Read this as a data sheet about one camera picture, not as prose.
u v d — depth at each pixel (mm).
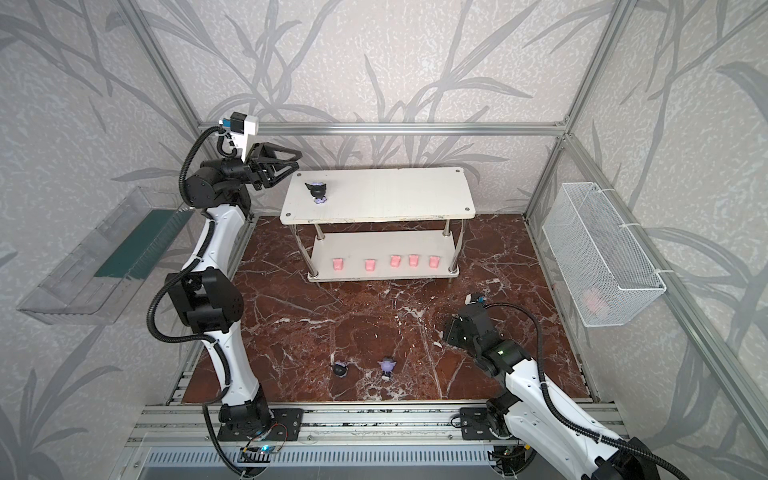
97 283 637
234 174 624
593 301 737
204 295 543
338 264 961
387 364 808
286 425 726
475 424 731
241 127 569
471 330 631
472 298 763
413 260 978
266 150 644
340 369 791
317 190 735
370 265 961
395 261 970
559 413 456
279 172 633
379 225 1185
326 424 753
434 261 964
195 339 563
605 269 618
